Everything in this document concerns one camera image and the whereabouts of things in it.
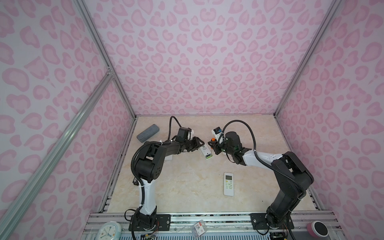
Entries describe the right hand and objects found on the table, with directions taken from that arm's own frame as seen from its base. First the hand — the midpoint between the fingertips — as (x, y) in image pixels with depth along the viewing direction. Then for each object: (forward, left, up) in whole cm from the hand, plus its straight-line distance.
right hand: (211, 140), depth 90 cm
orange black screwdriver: (-2, -1, +4) cm, 4 cm away
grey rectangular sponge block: (+12, +44, -9) cm, 47 cm away
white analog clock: (-46, +47, -9) cm, 66 cm away
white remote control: (-2, +3, -11) cm, 11 cm away
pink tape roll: (-43, -46, -6) cm, 63 cm away
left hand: (+3, +4, -6) cm, 8 cm away
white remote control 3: (-22, -10, -10) cm, 27 cm away
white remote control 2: (-7, +27, -10) cm, 29 cm away
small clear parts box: (-44, +7, -9) cm, 45 cm away
